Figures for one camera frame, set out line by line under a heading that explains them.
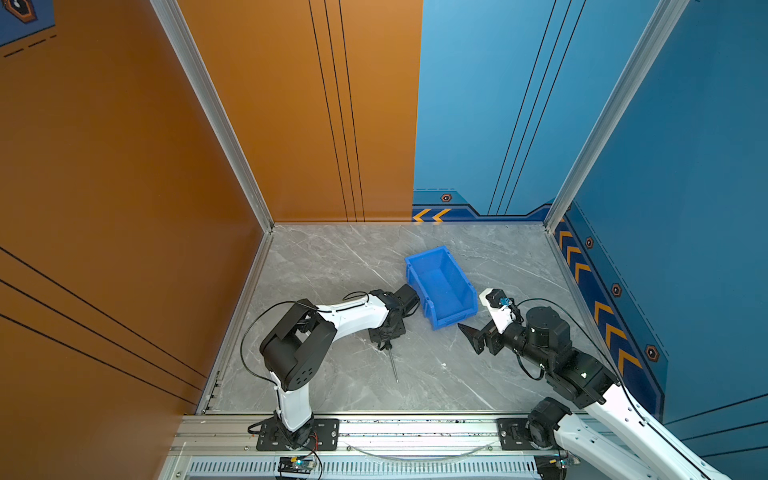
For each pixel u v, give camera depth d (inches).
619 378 34.2
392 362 33.9
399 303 28.6
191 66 30.4
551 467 27.5
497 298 23.0
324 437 29.1
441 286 38.9
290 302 20.0
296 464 27.9
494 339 24.4
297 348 19.0
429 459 27.8
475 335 24.5
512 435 28.5
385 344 35.2
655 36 28.6
